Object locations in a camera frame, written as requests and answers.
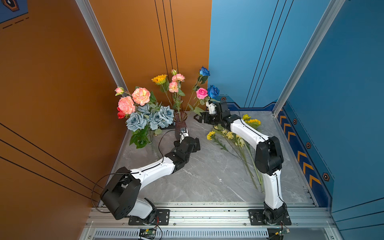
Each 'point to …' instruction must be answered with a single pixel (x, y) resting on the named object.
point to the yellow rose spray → (229, 140)
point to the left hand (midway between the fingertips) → (191, 137)
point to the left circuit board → (148, 233)
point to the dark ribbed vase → (179, 117)
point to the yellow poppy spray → (255, 123)
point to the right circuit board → (281, 232)
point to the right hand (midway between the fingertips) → (199, 117)
